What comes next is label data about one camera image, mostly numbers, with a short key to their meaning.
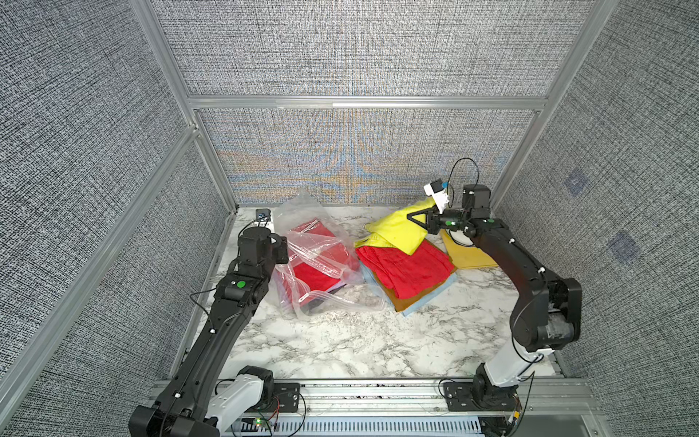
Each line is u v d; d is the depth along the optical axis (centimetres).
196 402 39
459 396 73
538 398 75
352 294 94
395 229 83
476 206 67
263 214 63
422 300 90
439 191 73
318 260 75
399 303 87
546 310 46
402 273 89
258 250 53
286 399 73
